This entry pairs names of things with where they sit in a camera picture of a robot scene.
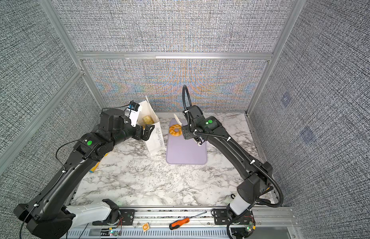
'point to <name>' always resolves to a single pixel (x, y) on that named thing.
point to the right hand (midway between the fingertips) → (190, 128)
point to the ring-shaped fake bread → (172, 130)
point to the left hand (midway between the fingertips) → (145, 122)
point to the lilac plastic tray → (181, 151)
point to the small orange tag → (145, 227)
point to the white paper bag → (154, 143)
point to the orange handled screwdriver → (182, 221)
